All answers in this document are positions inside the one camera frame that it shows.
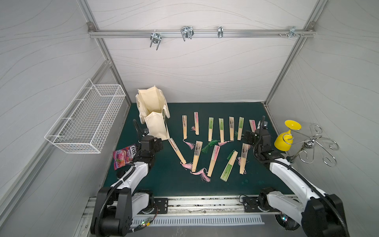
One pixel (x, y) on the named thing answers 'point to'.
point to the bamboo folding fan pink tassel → (231, 122)
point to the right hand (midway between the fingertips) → (256, 132)
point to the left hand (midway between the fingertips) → (149, 140)
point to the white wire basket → (88, 123)
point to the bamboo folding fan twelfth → (185, 134)
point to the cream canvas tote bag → (153, 111)
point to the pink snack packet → (124, 156)
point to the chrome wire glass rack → (310, 144)
